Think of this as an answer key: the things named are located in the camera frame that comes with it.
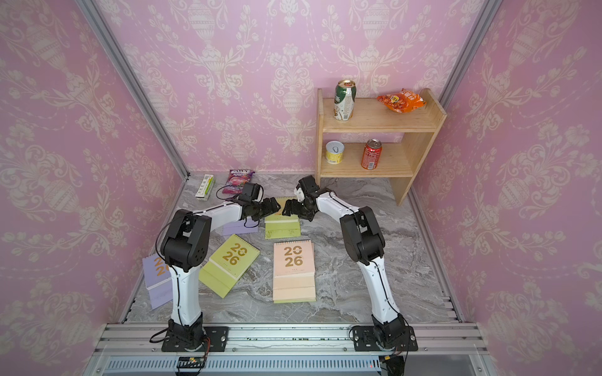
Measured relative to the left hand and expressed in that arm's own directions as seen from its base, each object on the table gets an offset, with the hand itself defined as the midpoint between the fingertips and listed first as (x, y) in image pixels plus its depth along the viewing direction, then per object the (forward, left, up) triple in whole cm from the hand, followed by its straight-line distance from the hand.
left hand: (275, 209), depth 103 cm
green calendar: (-7, -2, -3) cm, 7 cm away
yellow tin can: (+11, -24, +24) cm, 36 cm away
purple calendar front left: (-31, +41, -4) cm, 51 cm away
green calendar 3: (-25, +16, -3) cm, 30 cm away
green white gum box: (+11, +34, +2) cm, 36 cm away
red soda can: (+6, -38, +27) cm, 47 cm away
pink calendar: (-28, -9, 0) cm, 29 cm away
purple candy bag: (+16, +21, +1) cm, 26 cm away
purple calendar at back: (-15, +10, +9) cm, 20 cm away
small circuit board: (-55, +22, -7) cm, 60 cm away
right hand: (-3, -7, +1) cm, 7 cm away
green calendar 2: (-37, -14, -3) cm, 40 cm away
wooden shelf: (+11, -52, +19) cm, 57 cm away
